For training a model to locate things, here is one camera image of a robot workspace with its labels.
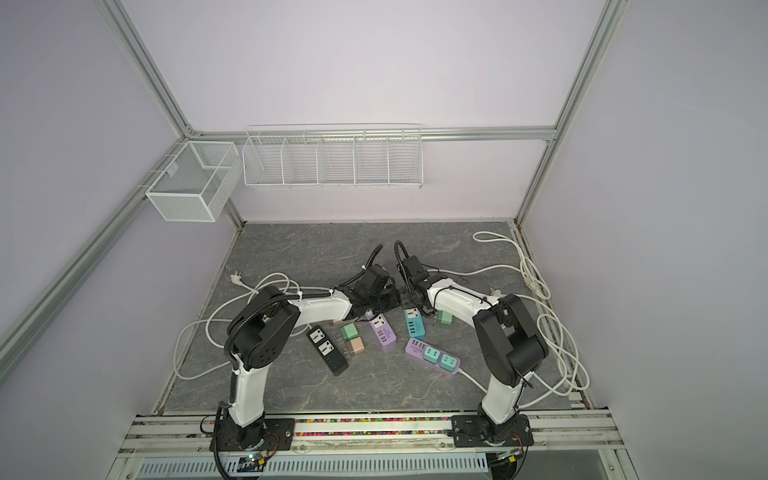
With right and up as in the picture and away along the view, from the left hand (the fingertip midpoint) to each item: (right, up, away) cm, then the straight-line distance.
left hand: (406, 302), depth 94 cm
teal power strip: (+2, -6, -3) cm, 7 cm away
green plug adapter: (-17, -8, -5) cm, 20 cm away
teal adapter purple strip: (+10, -13, -15) cm, 23 cm away
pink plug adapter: (-15, -11, -7) cm, 20 cm away
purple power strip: (-7, -8, -5) cm, 12 cm away
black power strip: (-23, -12, -9) cm, 28 cm away
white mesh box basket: (-68, +39, +2) cm, 78 cm away
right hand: (+2, +2, 0) cm, 3 cm away
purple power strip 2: (+6, -12, -14) cm, 20 cm away
